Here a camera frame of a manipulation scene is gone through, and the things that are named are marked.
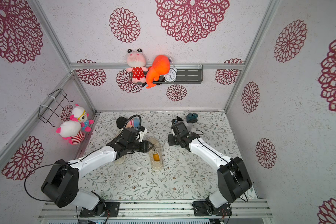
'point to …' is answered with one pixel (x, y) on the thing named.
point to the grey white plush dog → (175, 120)
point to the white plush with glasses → (79, 114)
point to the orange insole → (156, 157)
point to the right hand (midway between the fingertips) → (171, 136)
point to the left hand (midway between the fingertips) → (152, 146)
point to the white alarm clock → (171, 76)
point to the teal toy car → (192, 117)
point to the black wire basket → (52, 107)
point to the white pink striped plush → (69, 130)
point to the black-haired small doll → (132, 127)
